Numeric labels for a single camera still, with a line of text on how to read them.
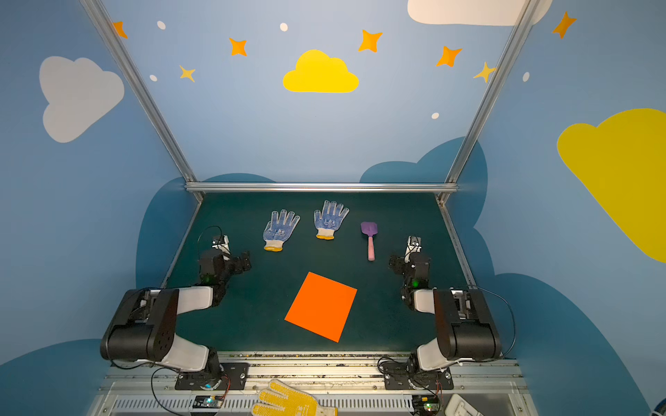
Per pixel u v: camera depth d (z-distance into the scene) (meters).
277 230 1.08
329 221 1.12
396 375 0.74
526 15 0.69
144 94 0.85
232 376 0.75
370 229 1.08
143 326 0.45
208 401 0.72
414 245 0.81
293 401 0.71
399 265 0.86
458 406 0.69
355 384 0.75
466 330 0.45
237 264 0.86
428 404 0.71
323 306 0.89
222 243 0.83
